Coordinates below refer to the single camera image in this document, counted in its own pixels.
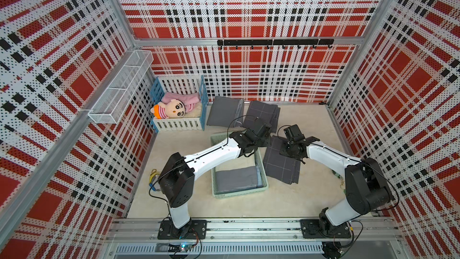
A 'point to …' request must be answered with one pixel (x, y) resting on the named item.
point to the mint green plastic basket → (253, 160)
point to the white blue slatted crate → (194, 120)
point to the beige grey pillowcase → (250, 177)
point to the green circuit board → (182, 247)
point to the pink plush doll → (174, 105)
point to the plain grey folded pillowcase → (226, 112)
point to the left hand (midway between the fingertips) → (269, 137)
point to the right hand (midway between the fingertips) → (286, 149)
